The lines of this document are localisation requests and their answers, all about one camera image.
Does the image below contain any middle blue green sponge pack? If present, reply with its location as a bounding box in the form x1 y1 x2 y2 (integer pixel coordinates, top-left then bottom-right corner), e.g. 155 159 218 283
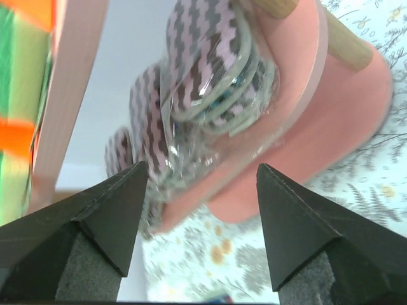
203 290 233 304

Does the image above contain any orange sponge pack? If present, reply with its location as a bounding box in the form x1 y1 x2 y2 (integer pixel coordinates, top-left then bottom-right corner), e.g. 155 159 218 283
1 1 63 224

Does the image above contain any striped pink sponge pack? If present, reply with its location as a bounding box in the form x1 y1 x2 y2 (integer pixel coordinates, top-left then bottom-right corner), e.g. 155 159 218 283
104 126 134 177
162 1 278 136
129 62 195 240

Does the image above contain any floral patterned table mat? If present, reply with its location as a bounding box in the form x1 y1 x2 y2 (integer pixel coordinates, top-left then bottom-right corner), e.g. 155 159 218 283
143 1 406 303

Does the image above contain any pink three-tier shelf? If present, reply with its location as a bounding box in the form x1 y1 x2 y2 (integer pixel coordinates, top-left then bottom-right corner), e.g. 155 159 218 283
30 0 395 236

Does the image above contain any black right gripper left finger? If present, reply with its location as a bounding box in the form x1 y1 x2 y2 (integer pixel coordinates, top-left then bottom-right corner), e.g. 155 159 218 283
1 162 148 302

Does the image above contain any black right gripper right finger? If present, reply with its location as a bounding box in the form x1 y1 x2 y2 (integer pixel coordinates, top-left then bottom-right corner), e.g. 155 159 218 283
257 164 406 304

